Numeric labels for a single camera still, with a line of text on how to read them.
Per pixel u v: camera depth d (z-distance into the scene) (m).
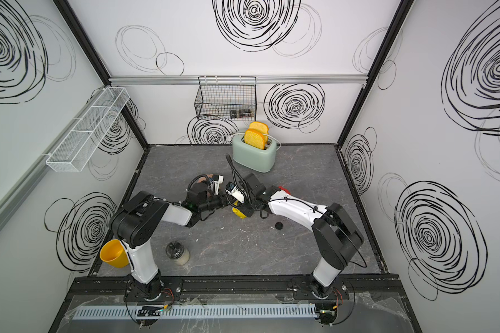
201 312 0.96
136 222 0.51
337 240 0.45
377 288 0.75
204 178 0.81
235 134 1.03
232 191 0.77
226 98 1.24
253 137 0.96
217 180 0.87
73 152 0.71
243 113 0.89
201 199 0.76
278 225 0.89
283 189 0.62
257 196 0.66
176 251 0.72
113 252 0.78
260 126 0.99
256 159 0.98
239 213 0.86
